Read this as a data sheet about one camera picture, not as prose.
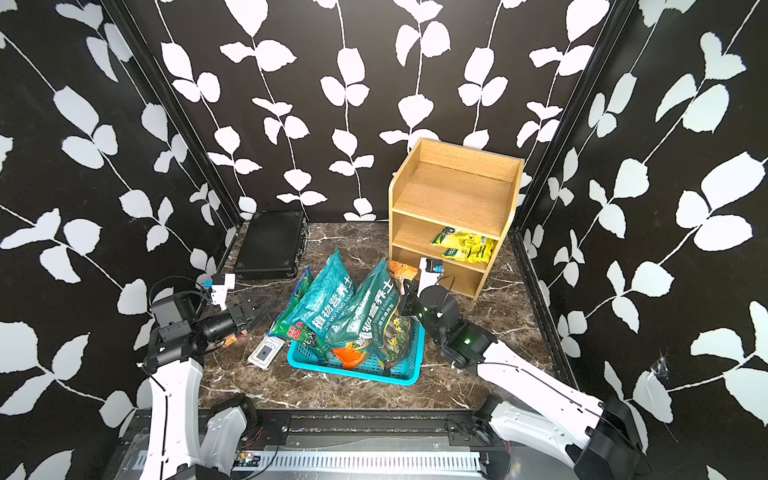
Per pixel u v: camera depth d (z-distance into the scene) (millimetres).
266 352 850
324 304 715
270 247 1148
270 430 732
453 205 830
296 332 731
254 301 980
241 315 618
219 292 662
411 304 656
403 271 758
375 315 716
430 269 625
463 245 850
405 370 834
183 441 418
